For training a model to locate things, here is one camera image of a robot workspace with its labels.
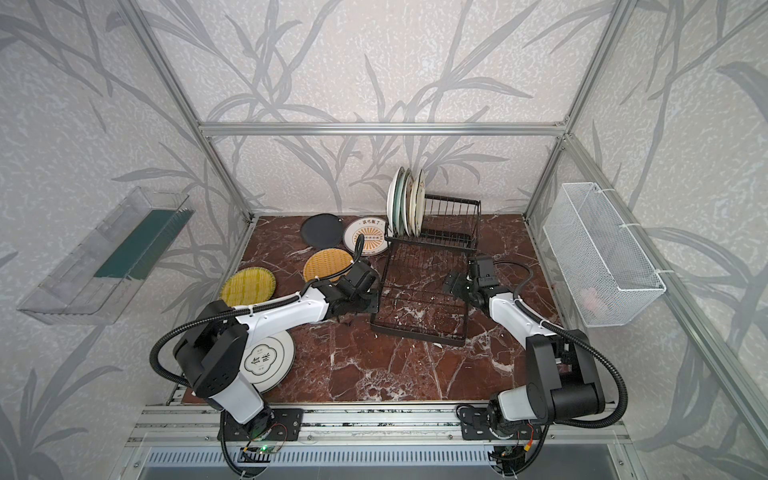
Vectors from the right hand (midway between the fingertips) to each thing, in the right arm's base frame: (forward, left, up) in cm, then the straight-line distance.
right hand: (456, 276), depth 93 cm
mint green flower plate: (+5, +17, +28) cm, 33 cm away
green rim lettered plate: (+6, +20, +28) cm, 34 cm away
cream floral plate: (+16, +11, +16) cm, 26 cm away
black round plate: (+26, +49, -8) cm, 56 cm away
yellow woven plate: (+1, +69, -7) cm, 70 cm away
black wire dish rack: (-3, +14, -7) cm, 16 cm away
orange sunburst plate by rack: (+25, +28, -8) cm, 38 cm away
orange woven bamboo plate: (+10, +45, -7) cm, 46 cm away
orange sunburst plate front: (+6, +14, +26) cm, 30 cm away
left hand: (-6, +23, +1) cm, 24 cm away
